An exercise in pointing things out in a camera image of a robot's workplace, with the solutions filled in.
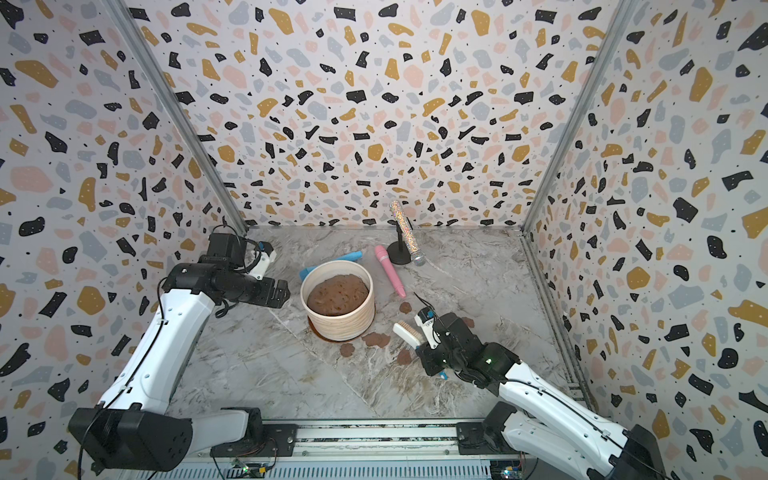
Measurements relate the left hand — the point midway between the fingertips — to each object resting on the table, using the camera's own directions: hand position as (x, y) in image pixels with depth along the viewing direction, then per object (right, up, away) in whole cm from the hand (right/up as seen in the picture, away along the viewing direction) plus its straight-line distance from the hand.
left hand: (273, 289), depth 77 cm
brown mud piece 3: (+17, -19, +13) cm, 29 cm away
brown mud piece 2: (+34, -21, +12) cm, 42 cm away
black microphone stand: (+31, +10, +36) cm, 49 cm away
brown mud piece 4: (+26, -17, +16) cm, 34 cm away
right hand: (+38, -16, 0) cm, 41 cm away
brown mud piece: (+34, -9, +23) cm, 42 cm away
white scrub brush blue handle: (+36, -13, +1) cm, 38 cm away
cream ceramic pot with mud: (+15, -4, +11) cm, 19 cm away
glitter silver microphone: (+38, +8, +18) cm, 43 cm away
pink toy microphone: (+26, +9, +33) cm, 43 cm away
